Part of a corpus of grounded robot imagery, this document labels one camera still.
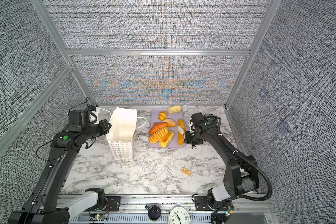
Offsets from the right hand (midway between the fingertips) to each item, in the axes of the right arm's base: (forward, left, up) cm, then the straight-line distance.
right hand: (188, 139), depth 86 cm
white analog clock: (-37, +7, -8) cm, 39 cm away
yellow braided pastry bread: (+2, +14, -6) cm, 16 cm away
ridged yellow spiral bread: (+5, +21, -4) cm, 22 cm away
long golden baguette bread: (+14, +4, -1) cm, 14 cm away
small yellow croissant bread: (+26, +17, -7) cm, 32 cm away
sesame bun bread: (+18, +11, -5) cm, 22 cm away
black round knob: (-36, +19, -10) cm, 42 cm away
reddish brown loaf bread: (+13, +20, -4) cm, 24 cm away
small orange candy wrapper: (-16, +1, -11) cm, 19 cm away
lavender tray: (+33, +24, -10) cm, 42 cm away
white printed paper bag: (+5, +45, -6) cm, 45 cm away
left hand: (-1, +41, +18) cm, 45 cm away
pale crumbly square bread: (+33, +7, -7) cm, 34 cm away
